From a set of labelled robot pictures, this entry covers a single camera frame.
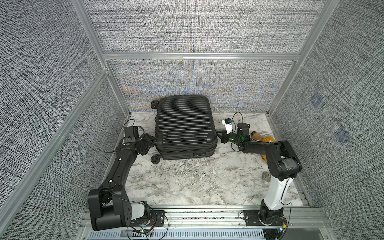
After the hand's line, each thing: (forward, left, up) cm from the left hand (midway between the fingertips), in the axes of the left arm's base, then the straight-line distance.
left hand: (155, 138), depth 85 cm
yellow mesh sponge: (+2, -69, -8) cm, 70 cm away
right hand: (+10, -37, -5) cm, 39 cm away
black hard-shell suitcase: (+2, -17, +6) cm, 18 cm away
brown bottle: (+8, -66, -14) cm, 68 cm away
